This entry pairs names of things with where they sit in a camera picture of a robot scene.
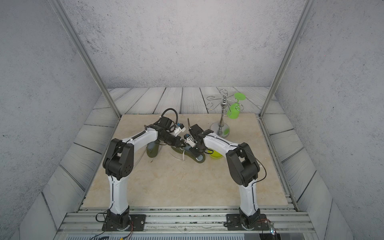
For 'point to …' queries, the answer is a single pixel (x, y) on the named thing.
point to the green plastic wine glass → (234, 109)
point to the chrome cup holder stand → (222, 130)
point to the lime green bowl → (215, 154)
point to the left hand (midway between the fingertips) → (187, 145)
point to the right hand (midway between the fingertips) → (195, 152)
